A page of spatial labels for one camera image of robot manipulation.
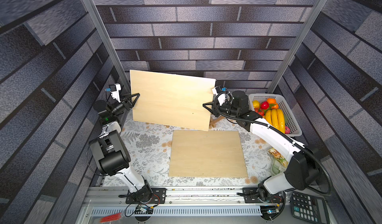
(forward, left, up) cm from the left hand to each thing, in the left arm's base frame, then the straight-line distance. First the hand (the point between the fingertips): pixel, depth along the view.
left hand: (139, 94), depth 79 cm
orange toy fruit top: (+13, -87, -20) cm, 90 cm away
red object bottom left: (-52, +9, -31) cm, 61 cm away
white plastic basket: (-3, -94, -22) cm, 97 cm away
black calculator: (-48, -86, -27) cm, 102 cm away
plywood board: (-21, -39, -30) cm, 53 cm away
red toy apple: (+10, -80, -20) cm, 83 cm away
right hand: (-5, -35, -1) cm, 35 cm away
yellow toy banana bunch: (-2, -83, -19) cm, 85 cm away
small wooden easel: (-1, -43, -26) cm, 51 cm away
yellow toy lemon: (+13, -75, -22) cm, 79 cm away
